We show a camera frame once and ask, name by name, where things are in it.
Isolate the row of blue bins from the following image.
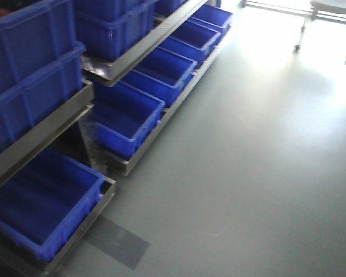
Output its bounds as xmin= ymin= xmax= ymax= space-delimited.
xmin=73 ymin=0 xmax=235 ymax=159

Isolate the steel flow rack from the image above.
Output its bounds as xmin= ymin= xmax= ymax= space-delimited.
xmin=0 ymin=77 xmax=118 ymax=277
xmin=77 ymin=0 xmax=235 ymax=177

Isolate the blue plastic bin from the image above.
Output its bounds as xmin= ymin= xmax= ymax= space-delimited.
xmin=0 ymin=42 xmax=87 ymax=155
xmin=0 ymin=147 xmax=106 ymax=262
xmin=0 ymin=0 xmax=78 ymax=98

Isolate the steel table on castors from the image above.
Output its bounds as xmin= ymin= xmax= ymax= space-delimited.
xmin=242 ymin=0 xmax=346 ymax=66

